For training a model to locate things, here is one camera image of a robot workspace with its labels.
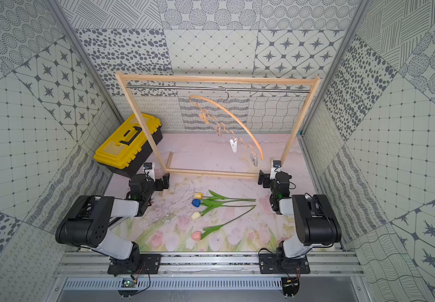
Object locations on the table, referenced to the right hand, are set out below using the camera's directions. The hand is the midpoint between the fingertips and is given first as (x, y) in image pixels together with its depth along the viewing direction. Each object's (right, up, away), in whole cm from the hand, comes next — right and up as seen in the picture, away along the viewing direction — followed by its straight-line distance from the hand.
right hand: (270, 172), depth 95 cm
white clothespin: (-20, +14, -22) cm, 33 cm away
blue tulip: (-29, -14, -8) cm, 33 cm away
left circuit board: (-62, -40, -24) cm, 77 cm away
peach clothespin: (-33, +26, -17) cm, 45 cm away
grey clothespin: (-12, +8, -24) cm, 28 cm away
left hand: (-58, +1, -1) cm, 58 cm away
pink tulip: (-35, -25, -16) cm, 46 cm away
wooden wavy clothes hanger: (-29, +30, +22) cm, 47 cm away
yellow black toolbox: (-73, +12, -5) cm, 74 cm away
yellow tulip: (-36, -11, -4) cm, 38 cm away
